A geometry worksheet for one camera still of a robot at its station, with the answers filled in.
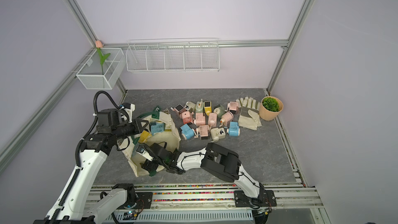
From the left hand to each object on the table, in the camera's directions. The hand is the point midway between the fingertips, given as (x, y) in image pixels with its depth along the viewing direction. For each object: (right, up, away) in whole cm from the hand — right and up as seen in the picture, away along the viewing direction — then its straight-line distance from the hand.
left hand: (148, 123), depth 73 cm
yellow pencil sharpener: (+29, +6, +29) cm, 41 cm away
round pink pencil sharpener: (+41, 0, +23) cm, 47 cm away
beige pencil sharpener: (+17, +8, +32) cm, 37 cm away
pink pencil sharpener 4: (+32, -1, +23) cm, 39 cm away
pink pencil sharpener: (+10, +6, +27) cm, 30 cm away
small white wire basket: (-32, +29, +16) cm, 46 cm away
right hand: (-5, -18, +9) cm, 20 cm away
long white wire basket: (+7, +41, +25) cm, 49 cm away
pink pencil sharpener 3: (+24, 0, +26) cm, 35 cm away
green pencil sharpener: (+24, +7, +29) cm, 38 cm away
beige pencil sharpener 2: (+35, -9, +19) cm, 41 cm away
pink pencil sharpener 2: (+16, +1, +24) cm, 29 cm away
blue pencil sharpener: (+45, -6, +20) cm, 50 cm away
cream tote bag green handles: (-4, -8, -10) cm, 14 cm away
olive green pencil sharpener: (+37, +5, +27) cm, 46 cm away
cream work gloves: (+58, 0, +31) cm, 66 cm away
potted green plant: (+68, +7, +23) cm, 73 cm away
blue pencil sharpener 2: (+17, -8, +19) cm, 27 cm away
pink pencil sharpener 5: (+27, -8, +19) cm, 34 cm away
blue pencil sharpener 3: (-1, -5, +18) cm, 18 cm away
